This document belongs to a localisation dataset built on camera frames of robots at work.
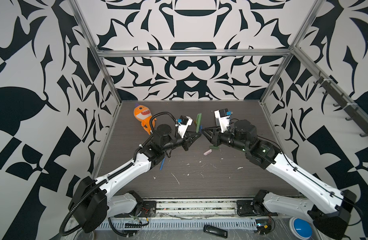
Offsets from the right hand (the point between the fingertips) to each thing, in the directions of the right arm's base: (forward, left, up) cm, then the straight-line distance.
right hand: (203, 129), depth 65 cm
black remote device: (-34, -5, -32) cm, 47 cm away
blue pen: (-13, +17, -3) cm, 22 cm away
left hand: (+2, +1, -4) cm, 4 cm away
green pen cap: (0, -6, -15) cm, 16 cm away
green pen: (+4, +2, +3) cm, 5 cm away
